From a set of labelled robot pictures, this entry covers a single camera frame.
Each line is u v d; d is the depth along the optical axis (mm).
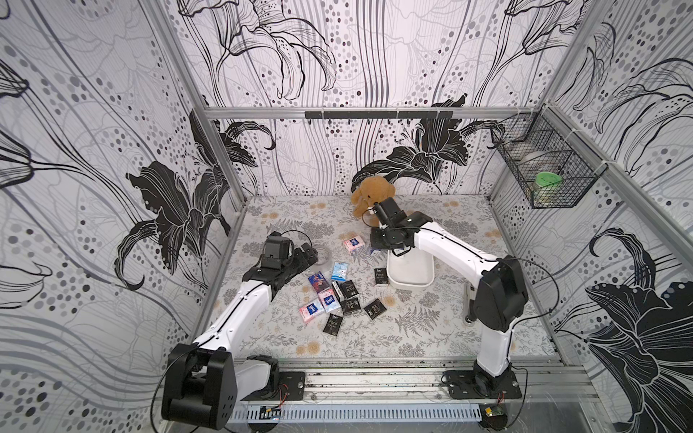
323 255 1008
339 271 932
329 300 862
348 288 904
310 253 765
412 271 956
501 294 477
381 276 925
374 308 858
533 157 791
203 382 399
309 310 842
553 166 797
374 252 863
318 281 907
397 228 659
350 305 860
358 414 765
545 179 782
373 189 962
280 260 639
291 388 733
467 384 715
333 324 820
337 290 872
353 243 1010
